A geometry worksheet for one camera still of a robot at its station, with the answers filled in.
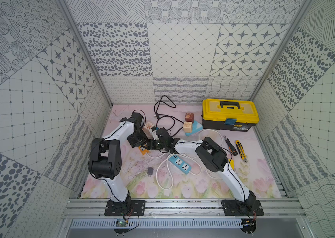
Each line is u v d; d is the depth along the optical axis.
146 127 0.96
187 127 0.96
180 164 0.87
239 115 0.93
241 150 0.94
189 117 1.03
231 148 0.95
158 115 1.12
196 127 1.03
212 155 0.60
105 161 0.49
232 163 0.87
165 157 0.91
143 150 0.92
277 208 0.76
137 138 0.80
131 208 0.73
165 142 0.80
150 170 0.88
